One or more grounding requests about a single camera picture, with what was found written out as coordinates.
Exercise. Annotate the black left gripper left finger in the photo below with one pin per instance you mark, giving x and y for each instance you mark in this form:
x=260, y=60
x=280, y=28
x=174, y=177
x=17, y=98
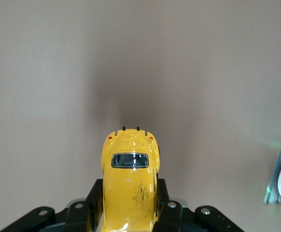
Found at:
x=92, y=212

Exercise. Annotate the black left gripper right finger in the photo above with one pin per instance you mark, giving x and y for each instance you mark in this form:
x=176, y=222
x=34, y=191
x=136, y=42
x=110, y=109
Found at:
x=169, y=217

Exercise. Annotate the yellow beetle toy car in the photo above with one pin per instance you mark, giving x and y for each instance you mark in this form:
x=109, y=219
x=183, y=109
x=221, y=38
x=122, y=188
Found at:
x=128, y=193

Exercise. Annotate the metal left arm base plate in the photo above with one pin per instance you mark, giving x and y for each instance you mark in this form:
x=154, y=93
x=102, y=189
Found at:
x=274, y=183

